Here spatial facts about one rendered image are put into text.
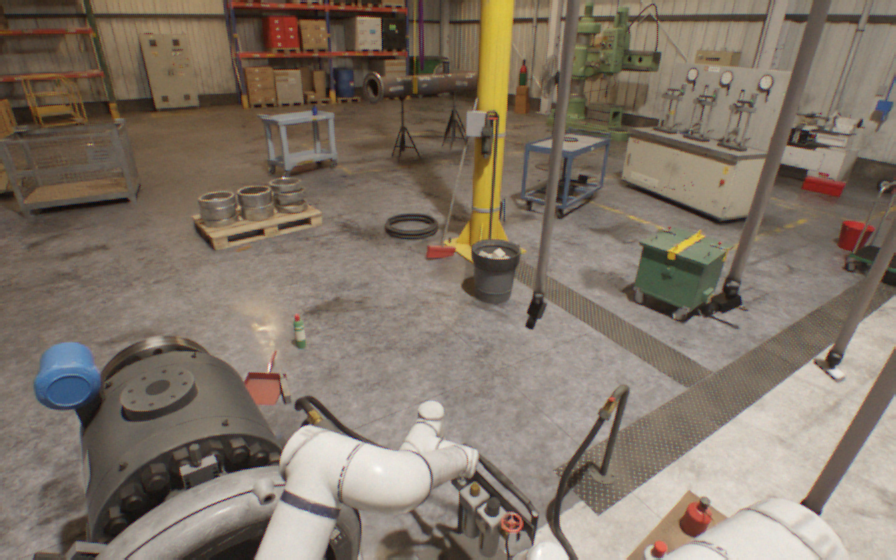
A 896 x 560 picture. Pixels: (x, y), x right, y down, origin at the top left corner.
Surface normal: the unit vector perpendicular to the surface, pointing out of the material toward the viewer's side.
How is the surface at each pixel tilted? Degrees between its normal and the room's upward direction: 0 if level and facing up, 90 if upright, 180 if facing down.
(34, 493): 0
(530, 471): 0
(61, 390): 90
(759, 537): 15
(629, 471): 0
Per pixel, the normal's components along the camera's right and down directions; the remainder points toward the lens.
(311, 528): 0.50, -0.23
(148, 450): -0.17, -0.79
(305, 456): -0.20, -0.43
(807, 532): 0.06, -0.86
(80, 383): 0.62, 0.38
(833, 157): -0.85, 0.23
